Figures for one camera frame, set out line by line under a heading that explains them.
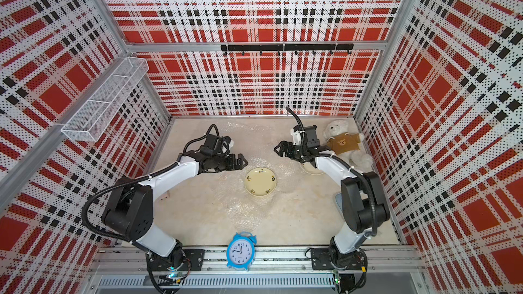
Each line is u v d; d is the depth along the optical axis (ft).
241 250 2.41
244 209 2.81
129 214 1.47
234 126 3.77
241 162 2.68
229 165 2.62
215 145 2.36
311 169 3.17
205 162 2.17
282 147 2.65
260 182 3.11
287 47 2.89
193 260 2.41
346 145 3.23
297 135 2.76
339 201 2.82
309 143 2.35
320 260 2.41
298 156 2.59
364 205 1.50
